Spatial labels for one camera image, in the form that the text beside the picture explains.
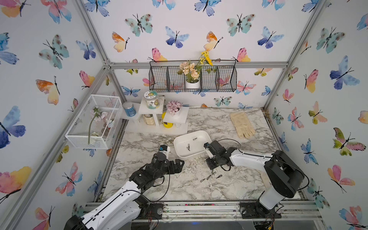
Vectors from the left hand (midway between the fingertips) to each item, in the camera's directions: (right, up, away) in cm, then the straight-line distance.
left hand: (179, 162), depth 80 cm
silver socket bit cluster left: (+13, -12, +5) cm, 18 cm away
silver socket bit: (+4, +5, +19) cm, 20 cm away
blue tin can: (-31, +30, +10) cm, 45 cm away
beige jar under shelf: (-24, +24, +24) cm, 41 cm away
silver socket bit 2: (+8, +10, +22) cm, 25 cm away
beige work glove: (+46, +18, +28) cm, 57 cm away
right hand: (+18, -2, +10) cm, 21 cm away
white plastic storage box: (+6, +6, +19) cm, 21 cm away
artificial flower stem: (-43, +27, -6) cm, 51 cm away
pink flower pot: (-4, +31, +7) cm, 32 cm away
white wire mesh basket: (-40, +20, -8) cm, 46 cm away
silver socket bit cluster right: (+24, -10, +6) cm, 27 cm away
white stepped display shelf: (-34, +20, +28) cm, 48 cm away
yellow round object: (-11, +20, +23) cm, 33 cm away
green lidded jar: (-16, +35, +5) cm, 39 cm away
